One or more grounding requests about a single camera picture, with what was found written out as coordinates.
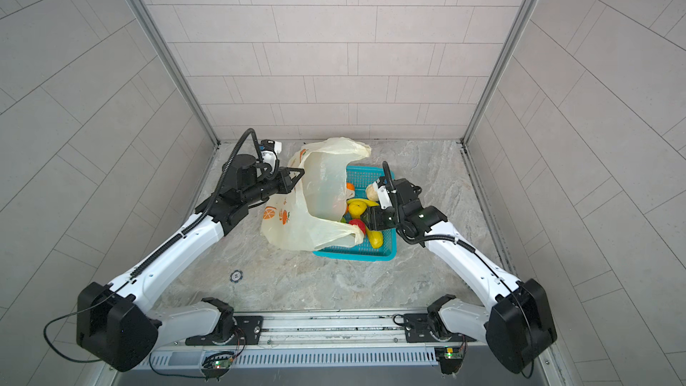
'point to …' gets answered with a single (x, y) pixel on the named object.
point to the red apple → (360, 223)
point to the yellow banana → (368, 203)
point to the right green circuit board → (450, 358)
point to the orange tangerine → (350, 186)
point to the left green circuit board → (216, 365)
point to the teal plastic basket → (360, 177)
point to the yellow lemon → (376, 238)
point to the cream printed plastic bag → (309, 214)
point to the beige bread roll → (372, 193)
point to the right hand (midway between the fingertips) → (368, 216)
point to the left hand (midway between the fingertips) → (309, 168)
